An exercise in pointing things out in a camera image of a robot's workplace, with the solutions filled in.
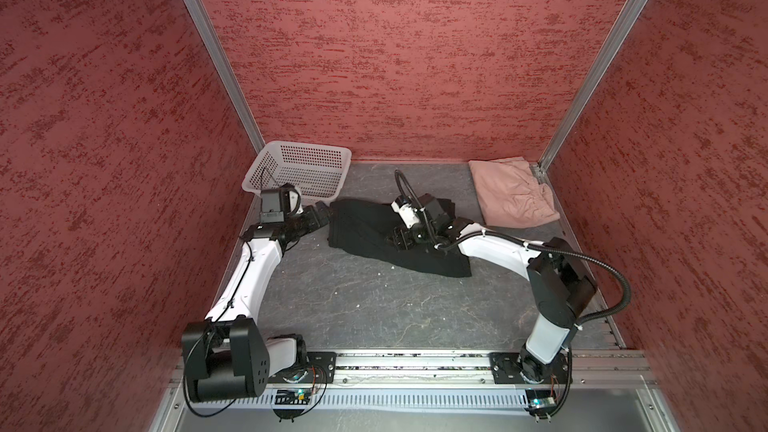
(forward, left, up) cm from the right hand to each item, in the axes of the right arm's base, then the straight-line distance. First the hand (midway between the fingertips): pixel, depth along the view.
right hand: (396, 237), depth 88 cm
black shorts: (+6, +10, -3) cm, 12 cm away
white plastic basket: (+37, +31, -8) cm, 49 cm away
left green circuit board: (-38, +27, -11) cm, 48 cm away
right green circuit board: (-40, -34, -11) cm, 54 cm away
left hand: (+2, +21, +7) cm, 22 cm away
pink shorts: (+22, -43, -7) cm, 49 cm away
